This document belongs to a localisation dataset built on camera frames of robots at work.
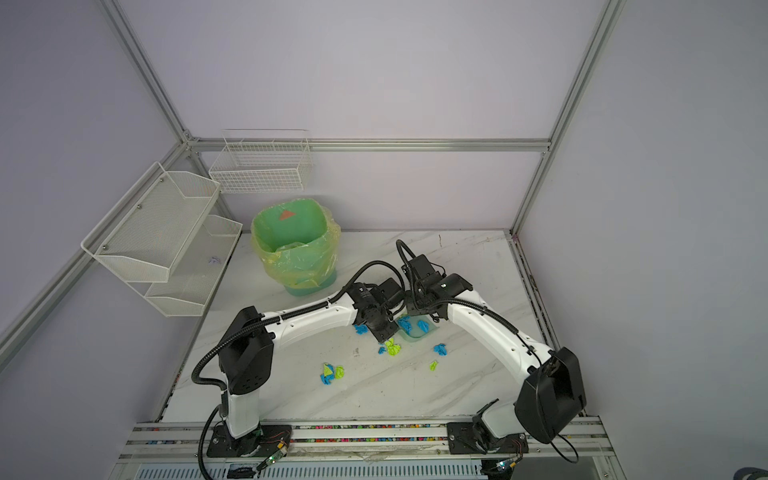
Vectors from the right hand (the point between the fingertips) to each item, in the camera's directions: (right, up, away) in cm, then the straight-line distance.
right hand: (414, 301), depth 82 cm
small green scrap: (+6, -20, +4) cm, 21 cm away
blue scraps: (-16, -11, +11) cm, 22 cm away
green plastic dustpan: (+1, -10, +11) cm, 15 cm away
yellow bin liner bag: (-33, +17, +2) cm, 37 cm away
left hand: (-9, -8, +4) cm, 13 cm away
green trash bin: (-33, +17, +2) cm, 37 cm away
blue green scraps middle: (-7, -15, +7) cm, 17 cm away
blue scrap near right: (+8, -16, +7) cm, 19 cm away
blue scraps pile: (-2, -8, +9) cm, 12 cm away
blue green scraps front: (-24, -21, +2) cm, 32 cm away
